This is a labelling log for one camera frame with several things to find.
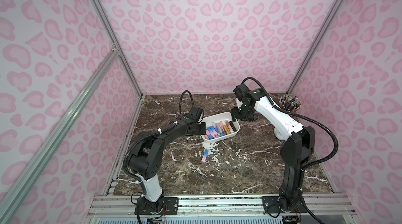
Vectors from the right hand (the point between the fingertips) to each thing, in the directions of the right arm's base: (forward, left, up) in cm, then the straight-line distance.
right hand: (238, 119), depth 86 cm
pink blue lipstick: (-1, +16, -14) cm, 21 cm away
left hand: (-1, +18, -9) cm, 20 cm away
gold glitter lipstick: (+1, +5, -13) cm, 14 cm away
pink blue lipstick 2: (-16, +18, -14) cm, 28 cm away
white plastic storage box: (+3, +10, -12) cm, 16 cm away
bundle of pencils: (+12, -31, 0) cm, 33 cm away
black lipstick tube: (+3, +1, -13) cm, 14 cm away
